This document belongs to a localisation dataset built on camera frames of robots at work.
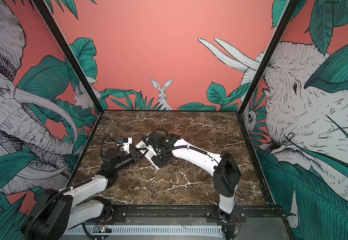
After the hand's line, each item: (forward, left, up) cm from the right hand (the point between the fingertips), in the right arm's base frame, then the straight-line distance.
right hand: (156, 161), depth 78 cm
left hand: (+5, +4, +4) cm, 8 cm away
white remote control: (+4, +4, +3) cm, 6 cm away
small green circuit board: (-29, +25, -13) cm, 40 cm away
